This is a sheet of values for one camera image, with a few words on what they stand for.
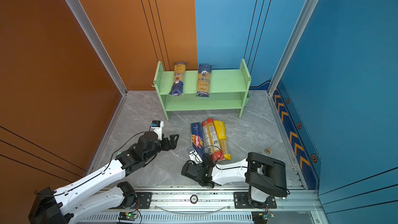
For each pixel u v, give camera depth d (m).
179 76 0.87
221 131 0.94
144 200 0.73
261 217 0.70
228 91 0.83
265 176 0.45
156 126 0.68
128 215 0.71
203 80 0.85
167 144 0.69
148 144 0.58
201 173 0.62
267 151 0.88
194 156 0.72
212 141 0.89
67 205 0.41
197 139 0.90
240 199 0.72
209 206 0.73
